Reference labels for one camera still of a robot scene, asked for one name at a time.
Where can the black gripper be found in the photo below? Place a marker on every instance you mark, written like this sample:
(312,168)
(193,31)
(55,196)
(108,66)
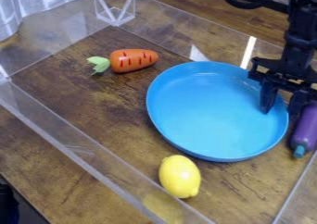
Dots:
(289,73)

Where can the purple toy eggplant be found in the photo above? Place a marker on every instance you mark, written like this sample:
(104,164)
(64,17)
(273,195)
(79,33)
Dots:
(304,138)

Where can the blue round tray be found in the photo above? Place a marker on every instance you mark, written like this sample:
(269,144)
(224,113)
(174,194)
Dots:
(202,104)

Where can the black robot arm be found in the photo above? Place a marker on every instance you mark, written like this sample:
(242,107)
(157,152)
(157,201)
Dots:
(302,19)

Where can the yellow toy lemon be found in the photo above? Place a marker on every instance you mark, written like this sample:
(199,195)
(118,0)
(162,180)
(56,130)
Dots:
(179,176)

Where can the orange toy carrot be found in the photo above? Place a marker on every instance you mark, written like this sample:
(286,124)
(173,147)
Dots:
(125,60)

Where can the clear acrylic enclosure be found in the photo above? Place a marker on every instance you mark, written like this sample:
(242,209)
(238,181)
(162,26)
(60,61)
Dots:
(80,149)

